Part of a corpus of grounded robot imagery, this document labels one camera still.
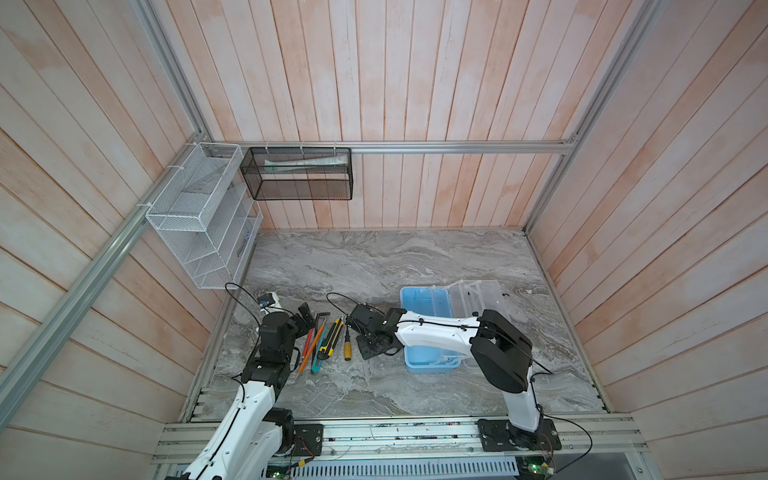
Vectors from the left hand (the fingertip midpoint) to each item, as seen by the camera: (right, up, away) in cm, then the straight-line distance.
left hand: (295, 314), depth 84 cm
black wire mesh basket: (-4, +46, +20) cm, 51 cm away
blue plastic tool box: (+49, +4, +4) cm, 49 cm away
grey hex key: (+5, -2, +12) cm, 13 cm away
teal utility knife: (+6, -14, +2) cm, 15 cm away
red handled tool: (+2, -10, +6) cm, 12 cm away
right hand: (+20, -11, +4) cm, 24 cm away
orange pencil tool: (+4, -12, +4) cm, 13 cm away
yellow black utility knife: (+10, -9, +5) cm, 14 cm away
